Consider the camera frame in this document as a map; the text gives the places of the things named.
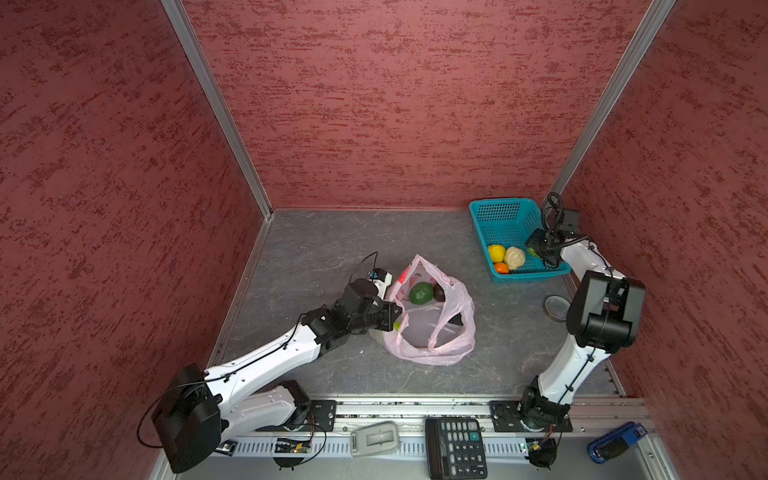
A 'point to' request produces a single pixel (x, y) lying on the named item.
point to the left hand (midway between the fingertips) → (401, 317)
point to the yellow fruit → (497, 252)
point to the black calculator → (455, 449)
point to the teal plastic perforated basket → (511, 222)
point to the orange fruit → (501, 268)
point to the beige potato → (514, 257)
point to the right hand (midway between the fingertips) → (531, 247)
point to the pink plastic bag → (438, 320)
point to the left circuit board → (284, 445)
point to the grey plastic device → (376, 439)
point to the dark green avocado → (421, 293)
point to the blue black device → (615, 441)
